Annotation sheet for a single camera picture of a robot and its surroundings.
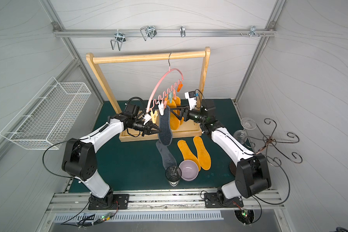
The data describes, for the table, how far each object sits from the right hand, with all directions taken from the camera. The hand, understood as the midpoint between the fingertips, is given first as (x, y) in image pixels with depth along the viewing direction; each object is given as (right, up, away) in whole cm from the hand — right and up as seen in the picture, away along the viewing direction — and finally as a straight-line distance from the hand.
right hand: (173, 108), depth 74 cm
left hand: (-7, -13, +4) cm, 15 cm away
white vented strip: (-36, -54, -5) cm, 65 cm away
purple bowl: (+9, -37, +10) cm, 39 cm away
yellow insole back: (+1, -6, -7) cm, 9 cm away
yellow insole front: (+19, -30, +14) cm, 38 cm away
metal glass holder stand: (+43, -15, -13) cm, 47 cm away
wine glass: (+34, -14, -2) cm, 37 cm away
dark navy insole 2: (-4, -14, +4) cm, 15 cm away
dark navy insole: (-3, -32, +14) cm, 35 cm away
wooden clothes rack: (+9, -14, +27) cm, 32 cm away
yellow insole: (+9, -29, +16) cm, 34 cm away
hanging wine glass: (+35, -8, -8) cm, 37 cm away
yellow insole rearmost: (+2, +5, +9) cm, 11 cm away
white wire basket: (-62, -7, -6) cm, 62 cm away
